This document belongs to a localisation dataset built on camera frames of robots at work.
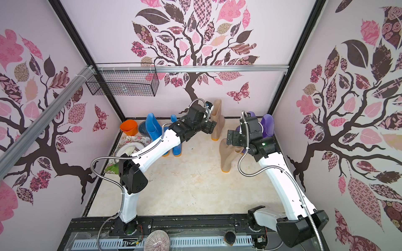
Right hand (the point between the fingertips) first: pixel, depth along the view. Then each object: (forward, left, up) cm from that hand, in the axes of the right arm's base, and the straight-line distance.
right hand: (239, 133), depth 74 cm
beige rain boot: (+2, +3, -20) cm, 20 cm away
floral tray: (+18, +59, -27) cm, 67 cm away
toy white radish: (-4, +70, -24) cm, 74 cm away
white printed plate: (+12, +61, -26) cm, 67 cm away
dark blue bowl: (+25, +61, -23) cm, 69 cm away
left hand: (+11, +14, -2) cm, 18 cm away
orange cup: (+28, +72, -25) cm, 81 cm away
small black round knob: (-40, +7, -18) cm, 44 cm away
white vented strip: (-40, +30, -29) cm, 57 cm away
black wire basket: (+40, +67, +7) cm, 78 cm away
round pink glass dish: (-40, +39, -26) cm, 61 cm away
